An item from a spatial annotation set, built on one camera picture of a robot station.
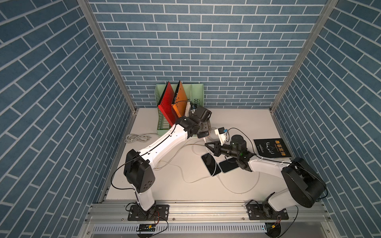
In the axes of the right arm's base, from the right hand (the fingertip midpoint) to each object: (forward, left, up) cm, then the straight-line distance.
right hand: (206, 145), depth 81 cm
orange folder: (+23, +18, +12) cm, 31 cm away
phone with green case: (-4, -13, -15) cm, 20 cm away
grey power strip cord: (+9, +42, -10) cm, 44 cm away
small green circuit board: (-38, +27, -19) cm, 50 cm away
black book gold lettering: (+10, -45, -15) cm, 48 cm away
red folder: (+19, +26, +12) cm, 34 cm away
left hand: (+9, 0, +6) cm, 11 cm away
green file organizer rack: (+39, +11, +5) cm, 41 cm away
